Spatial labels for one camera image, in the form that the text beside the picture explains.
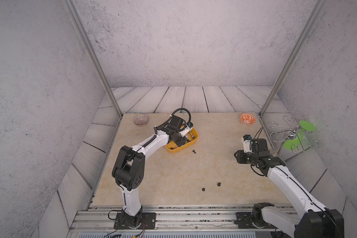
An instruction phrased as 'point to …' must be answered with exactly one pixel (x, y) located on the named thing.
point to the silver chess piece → (193, 136)
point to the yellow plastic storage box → (172, 146)
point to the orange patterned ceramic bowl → (247, 119)
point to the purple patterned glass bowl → (141, 119)
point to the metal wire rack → (288, 121)
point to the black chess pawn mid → (194, 151)
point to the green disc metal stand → (294, 138)
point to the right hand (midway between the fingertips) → (239, 153)
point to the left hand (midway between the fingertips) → (184, 138)
